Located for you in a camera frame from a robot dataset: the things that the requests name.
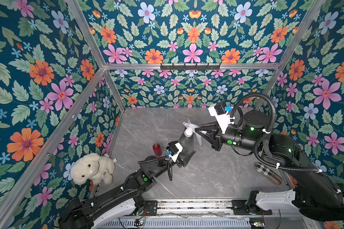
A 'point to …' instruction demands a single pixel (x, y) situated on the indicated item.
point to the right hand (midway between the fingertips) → (200, 122)
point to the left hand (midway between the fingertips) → (190, 145)
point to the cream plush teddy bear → (92, 167)
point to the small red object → (157, 149)
